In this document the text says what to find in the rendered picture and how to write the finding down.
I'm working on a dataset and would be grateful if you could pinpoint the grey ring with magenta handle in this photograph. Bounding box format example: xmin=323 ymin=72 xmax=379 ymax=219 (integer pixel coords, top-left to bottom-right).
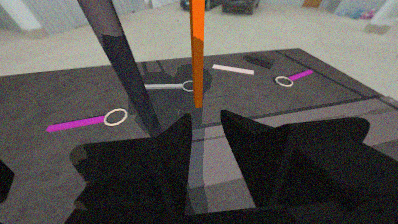
xmin=46 ymin=108 xmax=128 ymax=132
xmin=275 ymin=70 xmax=313 ymax=87

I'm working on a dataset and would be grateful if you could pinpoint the orange handle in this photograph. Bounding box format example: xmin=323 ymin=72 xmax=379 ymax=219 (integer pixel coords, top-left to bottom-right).
xmin=189 ymin=0 xmax=205 ymax=108

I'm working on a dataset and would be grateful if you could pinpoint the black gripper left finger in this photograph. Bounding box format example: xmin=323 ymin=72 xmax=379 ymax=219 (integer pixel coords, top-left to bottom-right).
xmin=69 ymin=113 xmax=192 ymax=217

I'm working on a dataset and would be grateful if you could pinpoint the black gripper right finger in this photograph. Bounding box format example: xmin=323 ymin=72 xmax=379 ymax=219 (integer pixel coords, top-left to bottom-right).
xmin=221 ymin=110 xmax=370 ymax=207

